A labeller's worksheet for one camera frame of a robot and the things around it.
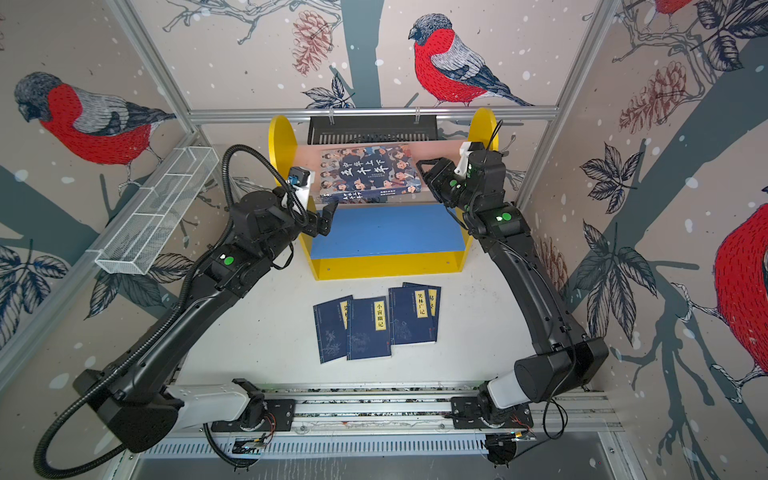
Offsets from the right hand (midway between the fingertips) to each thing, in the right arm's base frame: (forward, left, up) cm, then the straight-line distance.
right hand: (413, 169), depth 67 cm
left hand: (-7, +22, -1) cm, 23 cm away
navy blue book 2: (-20, +13, -44) cm, 50 cm away
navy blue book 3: (-15, 0, -44) cm, 47 cm away
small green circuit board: (-50, +39, -46) cm, 78 cm away
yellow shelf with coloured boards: (+2, +8, -28) cm, 29 cm away
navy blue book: (-17, +25, -44) cm, 53 cm away
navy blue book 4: (-12, -7, -45) cm, 47 cm away
